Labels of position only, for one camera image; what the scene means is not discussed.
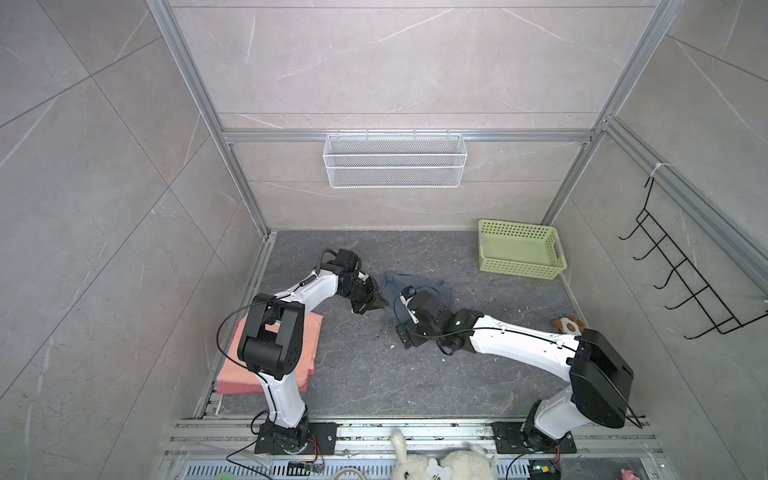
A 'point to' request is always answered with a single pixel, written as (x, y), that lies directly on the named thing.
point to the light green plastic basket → (519, 249)
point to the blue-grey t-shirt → (395, 282)
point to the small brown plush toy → (570, 324)
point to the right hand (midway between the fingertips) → (409, 322)
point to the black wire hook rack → (723, 321)
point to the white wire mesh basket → (394, 161)
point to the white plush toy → (471, 463)
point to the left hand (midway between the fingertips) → (389, 297)
